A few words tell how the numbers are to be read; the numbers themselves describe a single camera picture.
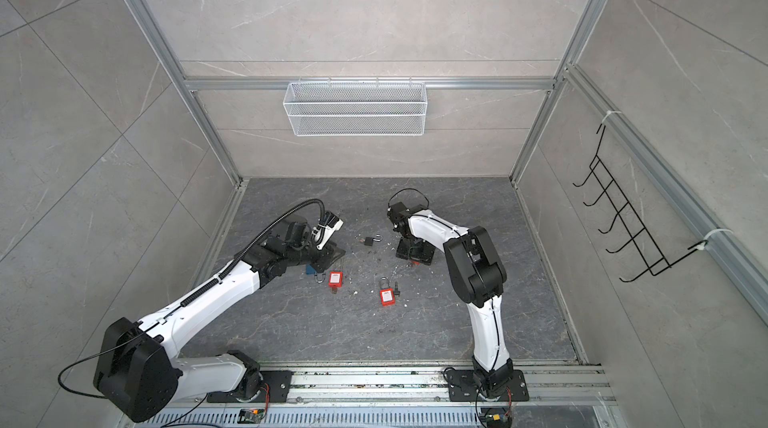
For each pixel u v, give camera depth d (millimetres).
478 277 536
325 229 687
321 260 715
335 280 903
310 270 931
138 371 394
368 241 1009
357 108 1005
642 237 637
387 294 880
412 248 846
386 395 729
